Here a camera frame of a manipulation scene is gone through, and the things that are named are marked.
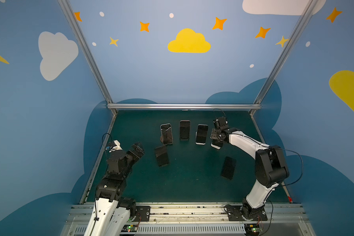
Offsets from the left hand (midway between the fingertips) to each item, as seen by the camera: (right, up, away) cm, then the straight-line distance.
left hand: (140, 146), depth 73 cm
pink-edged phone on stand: (+24, +7, +35) cm, 43 cm away
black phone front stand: (+51, -16, +17) cm, 56 cm away
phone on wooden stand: (+11, +3, +25) cm, 28 cm away
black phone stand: (+46, -2, +27) cm, 53 cm away
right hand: (+48, +6, +23) cm, 53 cm away
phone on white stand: (+35, +4, +25) cm, 44 cm away
